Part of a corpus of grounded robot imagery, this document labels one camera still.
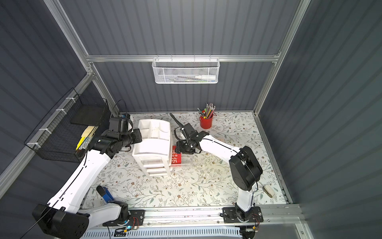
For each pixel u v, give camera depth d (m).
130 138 0.63
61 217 0.37
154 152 0.75
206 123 1.06
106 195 0.78
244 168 0.49
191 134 0.69
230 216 0.72
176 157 0.87
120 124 0.56
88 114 0.81
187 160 0.94
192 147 0.64
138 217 0.73
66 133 0.73
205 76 0.92
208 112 1.03
